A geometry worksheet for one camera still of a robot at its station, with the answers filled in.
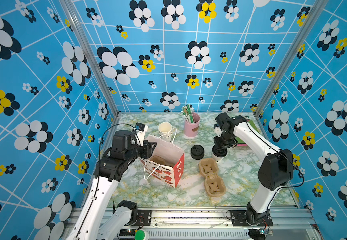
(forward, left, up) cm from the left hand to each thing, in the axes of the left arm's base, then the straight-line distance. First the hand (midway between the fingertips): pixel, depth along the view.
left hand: (152, 141), depth 70 cm
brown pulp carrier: (+2, -1, -23) cm, 23 cm away
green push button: (-34, +3, -19) cm, 40 cm away
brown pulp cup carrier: (-12, -33, -25) cm, 43 cm away
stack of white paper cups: (+16, -5, -12) cm, 21 cm away
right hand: (+7, -37, -16) cm, 42 cm away
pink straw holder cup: (+22, -22, -19) cm, 37 cm away
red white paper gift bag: (0, -10, -13) cm, 16 cm away
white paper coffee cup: (+2, -36, -20) cm, 41 cm away
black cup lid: (+4, -36, -16) cm, 40 cm away
